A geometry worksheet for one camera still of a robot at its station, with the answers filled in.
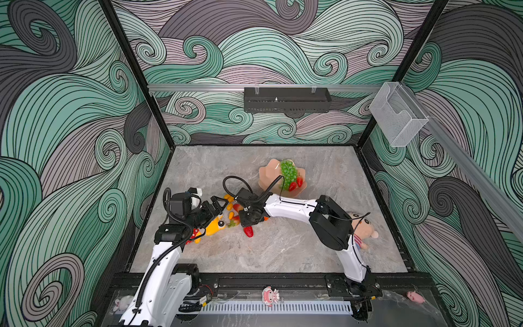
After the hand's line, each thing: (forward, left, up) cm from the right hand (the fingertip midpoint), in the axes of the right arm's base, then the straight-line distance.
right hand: (243, 222), depth 89 cm
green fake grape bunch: (+25, -22, +6) cm, 34 cm away
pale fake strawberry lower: (0, +3, +2) cm, 4 cm away
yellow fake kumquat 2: (+8, +7, +1) cm, 10 cm away
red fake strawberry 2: (+18, -24, +3) cm, 30 cm away
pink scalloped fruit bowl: (+28, -14, +1) cm, 31 cm away
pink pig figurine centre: (-28, -11, +4) cm, 30 cm away
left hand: (0, +7, +16) cm, 17 cm away
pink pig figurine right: (-27, -62, +1) cm, 68 cm away
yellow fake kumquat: (0, +3, +21) cm, 21 cm away
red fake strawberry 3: (-5, -3, +2) cm, 6 cm away
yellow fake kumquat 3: (+3, +6, +1) cm, 6 cm away
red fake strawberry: (+19, -27, +5) cm, 33 cm away
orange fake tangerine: (+2, -10, +1) cm, 10 cm away
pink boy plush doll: (-5, -49, +7) cm, 50 cm away
